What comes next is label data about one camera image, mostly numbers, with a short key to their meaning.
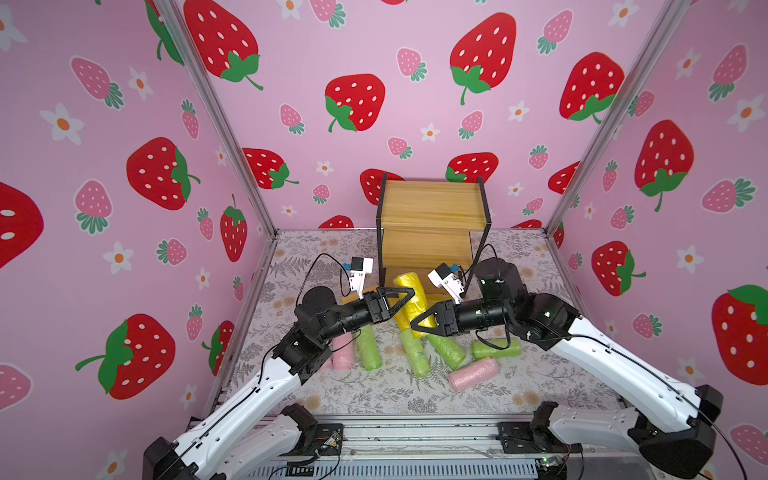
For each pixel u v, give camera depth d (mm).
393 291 590
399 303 596
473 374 816
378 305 554
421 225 761
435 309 566
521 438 730
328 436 718
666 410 386
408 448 731
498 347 560
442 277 592
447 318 532
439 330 551
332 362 839
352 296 599
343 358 841
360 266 603
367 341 883
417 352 859
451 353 852
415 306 592
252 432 462
